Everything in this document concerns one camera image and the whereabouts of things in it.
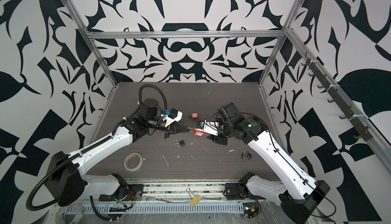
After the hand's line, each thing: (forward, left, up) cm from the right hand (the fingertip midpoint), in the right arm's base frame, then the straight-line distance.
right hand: (210, 129), depth 70 cm
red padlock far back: (+21, +8, -20) cm, 30 cm away
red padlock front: (-2, +5, +2) cm, 6 cm away
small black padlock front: (+4, +16, -24) cm, 29 cm away
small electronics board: (-28, -18, -25) cm, 42 cm away
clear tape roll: (-30, +58, -20) cm, 68 cm away
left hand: (0, +9, +3) cm, 9 cm away
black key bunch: (-3, -21, -23) cm, 32 cm away
